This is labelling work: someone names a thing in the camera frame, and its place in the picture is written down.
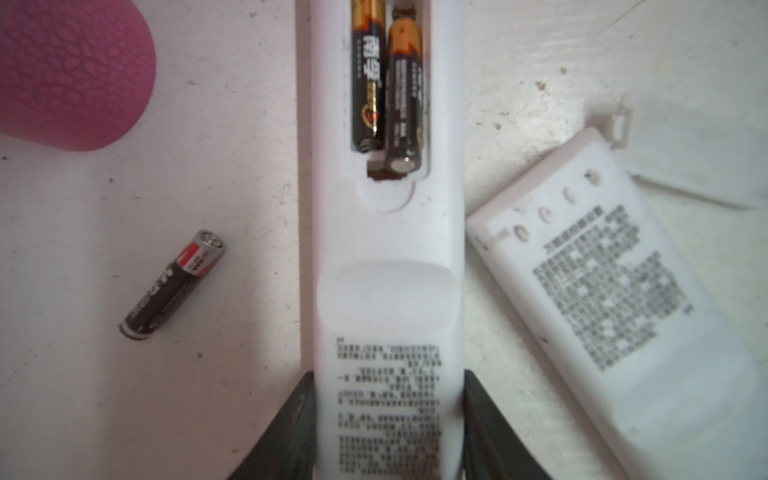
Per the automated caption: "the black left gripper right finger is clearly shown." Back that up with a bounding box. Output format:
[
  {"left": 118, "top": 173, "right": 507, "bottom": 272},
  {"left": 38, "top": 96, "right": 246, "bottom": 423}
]
[{"left": 463, "top": 369, "right": 551, "bottom": 480}]

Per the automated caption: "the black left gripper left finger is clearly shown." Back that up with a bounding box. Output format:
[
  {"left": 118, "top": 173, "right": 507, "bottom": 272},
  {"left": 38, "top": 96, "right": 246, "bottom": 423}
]
[{"left": 228, "top": 371, "right": 316, "bottom": 480}]

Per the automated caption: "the white remote with back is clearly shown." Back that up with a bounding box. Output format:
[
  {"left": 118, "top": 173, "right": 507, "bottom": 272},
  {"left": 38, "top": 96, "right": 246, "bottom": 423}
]
[{"left": 466, "top": 128, "right": 767, "bottom": 479}]

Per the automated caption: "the black red AAA battery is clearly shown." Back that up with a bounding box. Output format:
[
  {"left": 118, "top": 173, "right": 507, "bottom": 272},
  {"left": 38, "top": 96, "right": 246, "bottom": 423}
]
[{"left": 118, "top": 229, "right": 227, "bottom": 341}]

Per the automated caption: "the white remote with coloured buttons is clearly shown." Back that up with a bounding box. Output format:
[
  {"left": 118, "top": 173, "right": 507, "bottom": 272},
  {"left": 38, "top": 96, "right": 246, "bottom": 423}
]
[{"left": 311, "top": 1, "right": 466, "bottom": 479}]

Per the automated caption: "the gold black battery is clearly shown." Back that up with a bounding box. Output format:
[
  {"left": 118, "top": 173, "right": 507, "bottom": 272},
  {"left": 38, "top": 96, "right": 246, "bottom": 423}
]
[
  {"left": 351, "top": 0, "right": 386, "bottom": 153},
  {"left": 384, "top": 16, "right": 424, "bottom": 176}
]

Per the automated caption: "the pink round speaker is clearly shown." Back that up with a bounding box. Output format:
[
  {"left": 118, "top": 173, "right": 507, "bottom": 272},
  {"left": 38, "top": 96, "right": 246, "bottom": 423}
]
[{"left": 1, "top": 1, "right": 156, "bottom": 151}]

